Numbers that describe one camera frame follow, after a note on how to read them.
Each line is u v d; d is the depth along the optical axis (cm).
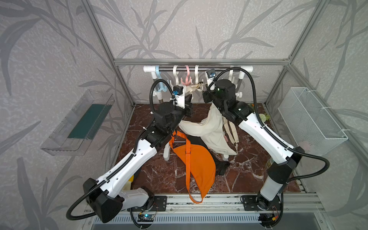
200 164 85
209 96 62
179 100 54
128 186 77
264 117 91
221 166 84
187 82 68
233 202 75
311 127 64
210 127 80
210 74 56
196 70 60
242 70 52
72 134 64
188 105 56
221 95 51
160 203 74
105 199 36
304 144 72
